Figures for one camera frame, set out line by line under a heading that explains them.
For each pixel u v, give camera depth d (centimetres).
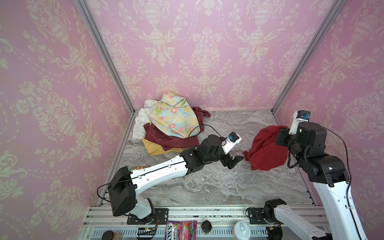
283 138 56
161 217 74
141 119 103
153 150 97
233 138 57
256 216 73
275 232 76
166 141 95
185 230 68
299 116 52
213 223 73
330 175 38
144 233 73
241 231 67
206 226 62
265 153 73
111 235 61
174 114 100
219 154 55
